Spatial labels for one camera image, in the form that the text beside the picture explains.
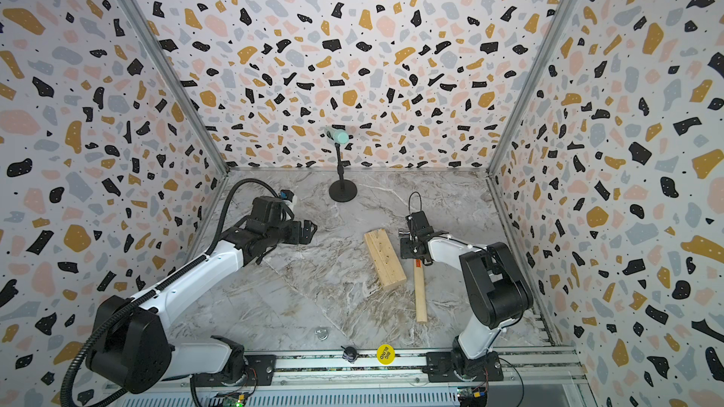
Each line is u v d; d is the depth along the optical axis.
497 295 0.47
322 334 0.78
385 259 0.92
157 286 0.44
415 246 0.72
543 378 0.75
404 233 1.00
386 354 0.76
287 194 0.76
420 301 0.85
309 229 0.78
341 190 1.14
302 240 0.77
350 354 0.73
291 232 0.76
